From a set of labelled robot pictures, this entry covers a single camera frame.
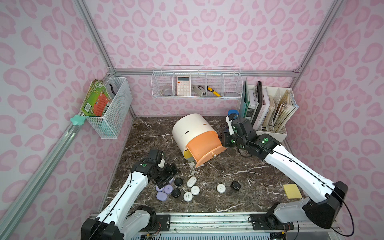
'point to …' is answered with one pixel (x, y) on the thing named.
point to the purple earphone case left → (158, 189)
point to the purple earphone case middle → (168, 189)
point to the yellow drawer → (187, 154)
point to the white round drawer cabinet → (189, 125)
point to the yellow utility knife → (213, 91)
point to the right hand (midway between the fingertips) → (221, 136)
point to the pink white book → (263, 110)
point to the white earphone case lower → (188, 196)
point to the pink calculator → (183, 86)
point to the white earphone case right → (221, 188)
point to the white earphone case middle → (195, 190)
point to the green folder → (245, 103)
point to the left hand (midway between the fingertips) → (176, 173)
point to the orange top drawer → (205, 147)
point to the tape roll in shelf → (166, 92)
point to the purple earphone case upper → (171, 180)
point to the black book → (260, 103)
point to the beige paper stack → (287, 106)
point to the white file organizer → (269, 110)
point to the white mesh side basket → (109, 126)
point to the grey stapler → (199, 90)
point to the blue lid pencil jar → (233, 111)
